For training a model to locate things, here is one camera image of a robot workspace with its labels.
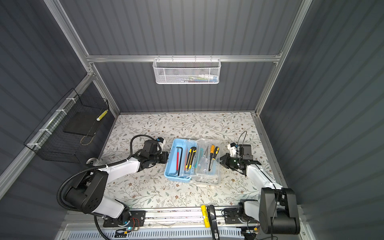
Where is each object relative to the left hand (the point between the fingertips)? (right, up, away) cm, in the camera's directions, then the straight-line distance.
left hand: (170, 155), depth 91 cm
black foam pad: (-44, +20, -13) cm, 50 cm away
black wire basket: (-45, +14, -18) cm, 50 cm away
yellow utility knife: (+13, 0, -5) cm, 14 cm away
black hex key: (+6, -3, +3) cm, 7 cm away
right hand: (+30, -2, -5) cm, 30 cm away
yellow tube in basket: (-36, +24, -10) cm, 45 cm away
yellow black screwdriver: (+28, +5, -7) cm, 29 cm away
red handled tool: (+4, -4, +2) cm, 6 cm away
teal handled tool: (+18, 0, -8) cm, 20 cm away
